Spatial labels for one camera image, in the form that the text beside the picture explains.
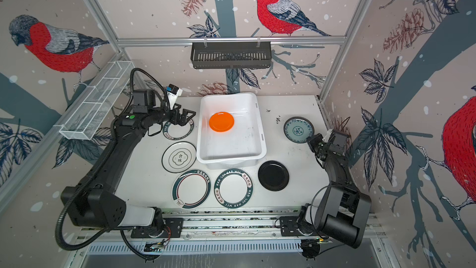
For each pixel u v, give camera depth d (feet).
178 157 3.11
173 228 2.40
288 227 2.39
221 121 3.54
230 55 3.50
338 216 1.37
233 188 2.75
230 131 3.40
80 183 1.35
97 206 1.30
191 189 2.76
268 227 2.46
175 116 2.24
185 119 2.30
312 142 2.54
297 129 3.03
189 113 2.37
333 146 2.19
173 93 2.21
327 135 2.59
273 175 2.89
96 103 2.52
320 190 1.39
